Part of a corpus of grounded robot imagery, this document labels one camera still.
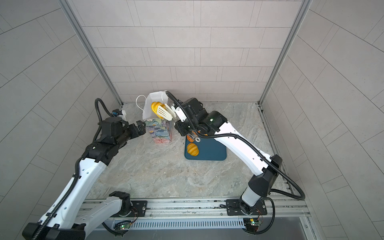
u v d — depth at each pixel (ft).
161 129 2.75
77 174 1.38
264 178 1.26
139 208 2.31
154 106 2.25
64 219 1.20
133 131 2.07
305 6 2.32
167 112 2.19
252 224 2.23
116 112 2.02
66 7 2.33
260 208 2.29
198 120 1.64
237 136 1.43
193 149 2.87
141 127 2.15
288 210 2.36
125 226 2.11
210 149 2.99
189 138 3.08
